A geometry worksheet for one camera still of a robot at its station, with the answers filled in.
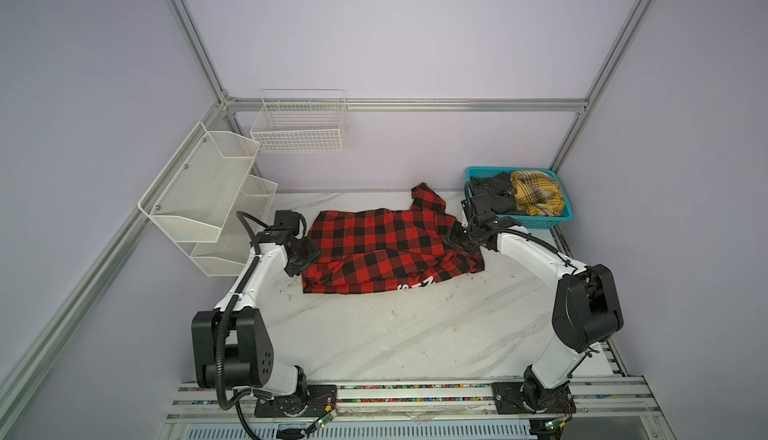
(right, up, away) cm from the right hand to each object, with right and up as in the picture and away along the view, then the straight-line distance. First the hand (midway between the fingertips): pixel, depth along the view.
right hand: (444, 237), depth 91 cm
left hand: (-40, -7, -5) cm, 41 cm away
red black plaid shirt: (-21, -5, +7) cm, 22 cm away
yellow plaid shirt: (+36, +15, +13) cm, 41 cm away
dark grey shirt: (+21, +15, +17) cm, 31 cm away
